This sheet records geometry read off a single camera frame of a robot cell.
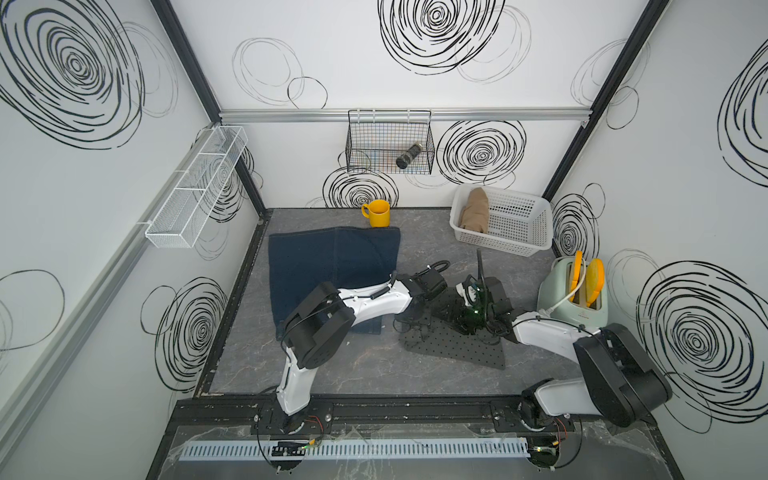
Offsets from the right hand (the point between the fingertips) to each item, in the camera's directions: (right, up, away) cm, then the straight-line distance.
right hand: (438, 318), depth 86 cm
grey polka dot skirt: (-3, -5, -1) cm, 6 cm away
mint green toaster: (+32, +10, -4) cm, 34 cm away
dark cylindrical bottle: (-10, +48, +4) cm, 49 cm away
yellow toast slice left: (+34, +15, -10) cm, 38 cm away
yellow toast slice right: (+38, +13, -11) cm, 42 cm away
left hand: (-5, -2, +3) cm, 6 cm away
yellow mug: (-18, +32, +23) cm, 43 cm away
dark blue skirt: (-30, +16, +19) cm, 39 cm away
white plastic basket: (+37, +29, +30) cm, 56 cm away
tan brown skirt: (+18, +32, +25) cm, 44 cm away
